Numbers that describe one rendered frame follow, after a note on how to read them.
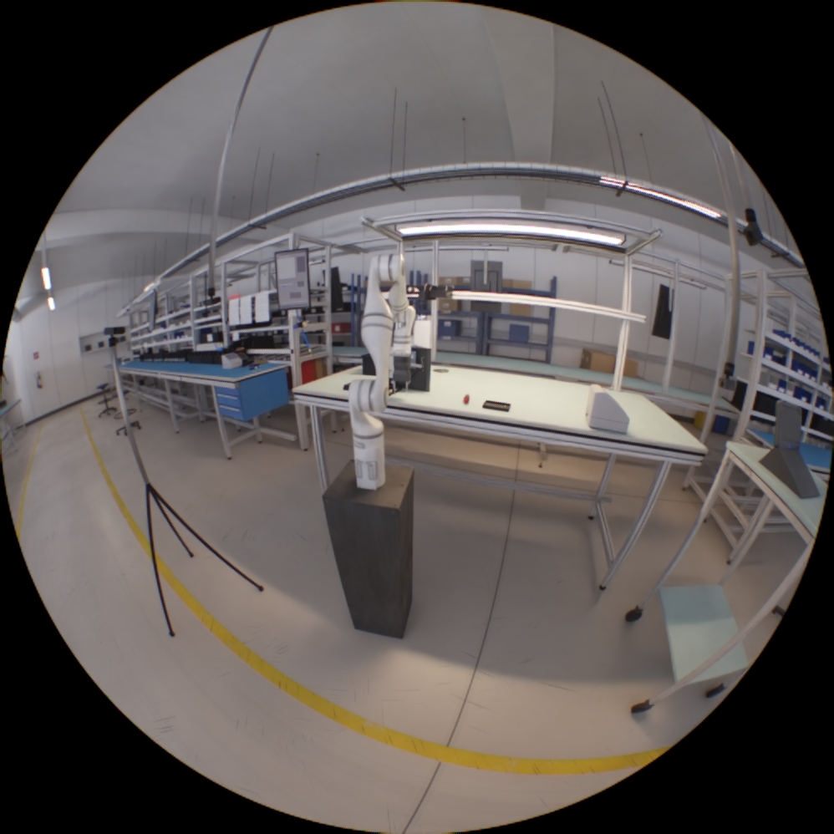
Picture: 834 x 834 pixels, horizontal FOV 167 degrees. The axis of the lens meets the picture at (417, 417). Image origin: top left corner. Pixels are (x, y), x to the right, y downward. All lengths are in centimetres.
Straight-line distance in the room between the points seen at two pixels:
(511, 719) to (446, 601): 73
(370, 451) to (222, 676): 132
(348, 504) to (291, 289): 196
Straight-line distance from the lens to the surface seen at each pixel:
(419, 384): 140
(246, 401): 256
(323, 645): 152
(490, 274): 311
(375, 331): 81
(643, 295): 585
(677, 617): 162
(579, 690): 157
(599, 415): 115
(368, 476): 87
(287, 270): 248
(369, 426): 81
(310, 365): 315
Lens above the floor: 136
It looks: 20 degrees down
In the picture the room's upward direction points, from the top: 1 degrees clockwise
